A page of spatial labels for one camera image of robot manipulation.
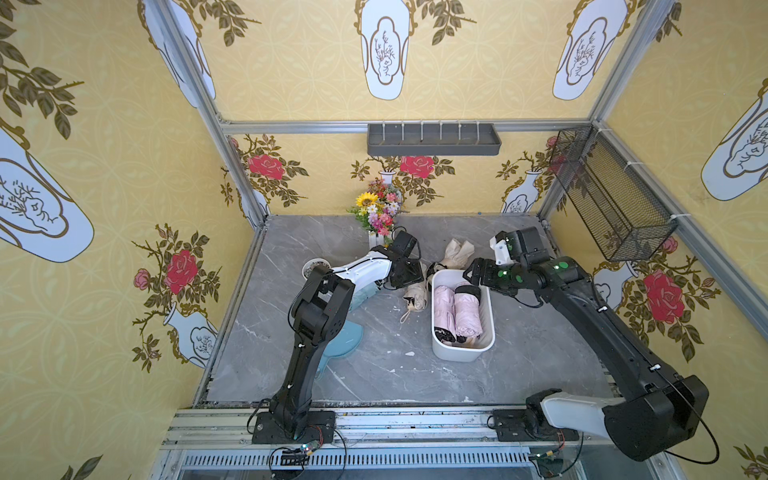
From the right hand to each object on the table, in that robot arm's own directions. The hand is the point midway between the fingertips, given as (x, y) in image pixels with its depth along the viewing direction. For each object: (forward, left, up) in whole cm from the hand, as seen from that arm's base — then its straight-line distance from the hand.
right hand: (480, 273), depth 79 cm
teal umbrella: (+3, +33, -16) cm, 37 cm away
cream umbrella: (+1, +16, -16) cm, 23 cm away
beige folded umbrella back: (+16, +3, -14) cm, 22 cm away
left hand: (+10, +18, -19) cm, 28 cm away
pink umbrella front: (-7, +2, -11) cm, 13 cm away
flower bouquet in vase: (+25, +30, -3) cm, 39 cm away
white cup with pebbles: (+10, +51, -13) cm, 54 cm away
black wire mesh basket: (+10, -34, +13) cm, 37 cm away
